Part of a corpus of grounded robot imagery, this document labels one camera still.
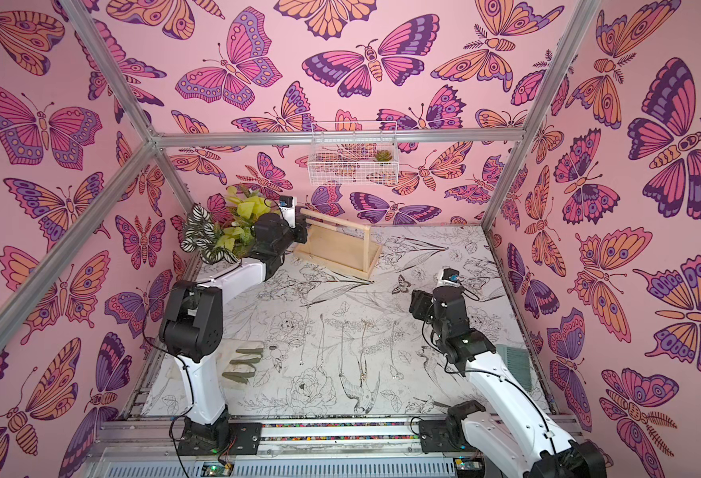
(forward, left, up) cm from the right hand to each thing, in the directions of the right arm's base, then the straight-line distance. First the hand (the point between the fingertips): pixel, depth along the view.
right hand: (424, 292), depth 82 cm
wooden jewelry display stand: (+35, +27, -20) cm, 49 cm away
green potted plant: (+14, +57, +6) cm, 59 cm away
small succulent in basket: (+39, +11, +18) cm, 45 cm away
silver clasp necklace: (-17, +8, -16) cm, 25 cm away
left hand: (+25, +34, +6) cm, 43 cm away
